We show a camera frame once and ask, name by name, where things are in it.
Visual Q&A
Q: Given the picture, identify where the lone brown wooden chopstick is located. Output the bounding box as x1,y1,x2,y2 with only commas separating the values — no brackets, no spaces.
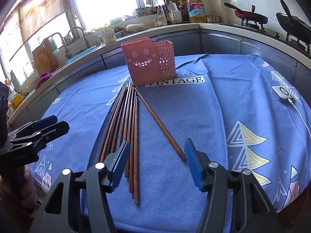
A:
135,87,186,161

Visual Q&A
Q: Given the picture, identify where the person's left hand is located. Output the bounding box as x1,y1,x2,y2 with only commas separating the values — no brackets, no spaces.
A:
1,166,38,208

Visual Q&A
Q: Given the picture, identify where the magenta cloth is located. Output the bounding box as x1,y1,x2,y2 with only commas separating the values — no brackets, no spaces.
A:
35,72,53,90

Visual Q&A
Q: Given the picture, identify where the wooden cutting board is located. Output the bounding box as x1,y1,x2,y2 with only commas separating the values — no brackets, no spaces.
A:
32,38,59,75

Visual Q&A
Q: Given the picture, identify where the steel faucet left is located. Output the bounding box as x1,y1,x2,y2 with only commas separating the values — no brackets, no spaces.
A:
42,31,72,59

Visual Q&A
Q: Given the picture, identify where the steel faucet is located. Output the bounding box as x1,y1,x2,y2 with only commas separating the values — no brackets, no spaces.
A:
66,26,91,48
42,31,72,59

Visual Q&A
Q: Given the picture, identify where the blue patterned tablecloth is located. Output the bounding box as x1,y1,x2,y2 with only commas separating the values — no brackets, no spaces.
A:
28,53,311,233

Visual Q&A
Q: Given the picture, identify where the steel faucet right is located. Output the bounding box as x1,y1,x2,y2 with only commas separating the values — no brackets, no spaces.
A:
66,26,91,48

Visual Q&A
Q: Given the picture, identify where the blue plastic basin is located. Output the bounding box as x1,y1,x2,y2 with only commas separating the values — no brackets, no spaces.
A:
65,46,99,65

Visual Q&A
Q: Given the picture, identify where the patterned window blind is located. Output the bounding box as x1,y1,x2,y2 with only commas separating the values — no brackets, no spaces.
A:
0,0,73,43

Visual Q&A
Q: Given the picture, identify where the white mug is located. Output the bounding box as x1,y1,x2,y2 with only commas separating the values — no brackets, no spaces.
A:
98,28,116,45

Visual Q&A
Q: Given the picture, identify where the small white device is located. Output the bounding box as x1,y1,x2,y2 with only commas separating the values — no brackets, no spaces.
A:
272,86,294,102

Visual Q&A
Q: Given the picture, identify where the pink plastic utensil holder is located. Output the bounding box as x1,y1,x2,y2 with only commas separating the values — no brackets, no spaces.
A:
121,37,176,86

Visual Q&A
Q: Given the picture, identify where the white doughy lump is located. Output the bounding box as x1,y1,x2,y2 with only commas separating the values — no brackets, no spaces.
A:
125,23,145,33

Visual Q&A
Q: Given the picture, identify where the black gas stove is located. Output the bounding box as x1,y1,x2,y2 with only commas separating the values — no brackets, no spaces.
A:
234,20,310,57

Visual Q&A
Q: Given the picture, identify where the cleaver knife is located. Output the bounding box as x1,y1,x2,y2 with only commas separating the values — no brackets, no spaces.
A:
152,0,166,20

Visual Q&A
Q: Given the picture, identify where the white plastic jug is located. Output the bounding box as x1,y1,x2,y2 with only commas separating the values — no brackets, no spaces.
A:
168,1,183,24

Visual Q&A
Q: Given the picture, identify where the black wok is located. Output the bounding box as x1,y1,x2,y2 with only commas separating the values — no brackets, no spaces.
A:
276,0,311,45

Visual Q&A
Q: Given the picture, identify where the red frying pan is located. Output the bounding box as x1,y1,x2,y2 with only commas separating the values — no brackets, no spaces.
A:
224,3,268,24

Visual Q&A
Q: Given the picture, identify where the yellow cooking oil bottle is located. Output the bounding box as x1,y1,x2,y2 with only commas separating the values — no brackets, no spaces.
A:
186,0,207,23

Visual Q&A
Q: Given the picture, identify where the small steel bowl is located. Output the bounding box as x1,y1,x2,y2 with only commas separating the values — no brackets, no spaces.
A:
206,15,221,23

